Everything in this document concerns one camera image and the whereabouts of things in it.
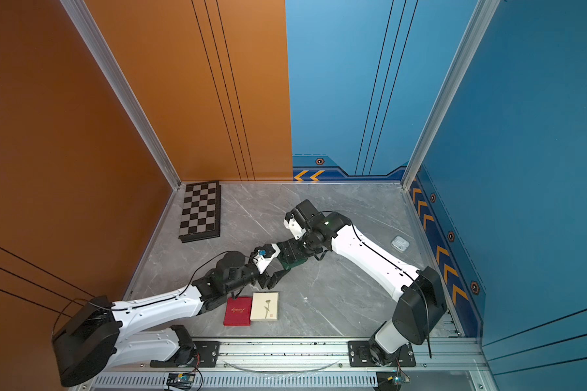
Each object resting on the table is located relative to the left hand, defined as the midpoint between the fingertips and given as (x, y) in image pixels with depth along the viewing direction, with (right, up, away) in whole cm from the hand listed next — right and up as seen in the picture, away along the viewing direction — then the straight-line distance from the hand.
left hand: (283, 256), depth 79 cm
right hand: (+3, +1, -1) cm, 3 cm away
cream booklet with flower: (-6, -17, +1) cm, 18 cm away
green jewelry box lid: (+2, -2, -6) cm, 6 cm away
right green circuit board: (+32, -34, -9) cm, 47 cm away
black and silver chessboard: (-38, +12, +27) cm, 48 cm away
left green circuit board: (-30, -36, -7) cm, 47 cm away
